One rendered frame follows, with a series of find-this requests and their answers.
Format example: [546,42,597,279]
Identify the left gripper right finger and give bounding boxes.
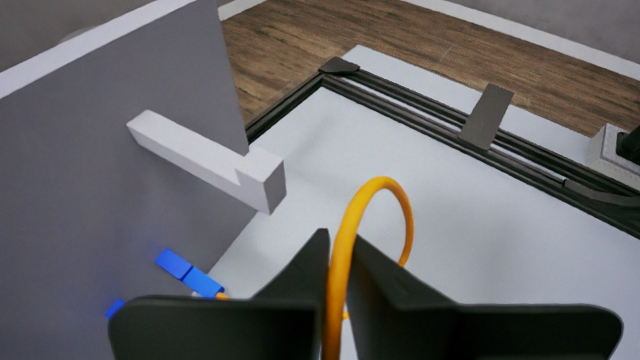
[345,233,624,360]

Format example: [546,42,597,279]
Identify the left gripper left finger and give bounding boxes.
[107,227,331,360]

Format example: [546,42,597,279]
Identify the yellow patch cord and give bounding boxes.
[182,176,414,360]

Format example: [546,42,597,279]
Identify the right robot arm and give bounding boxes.
[615,125,640,166]

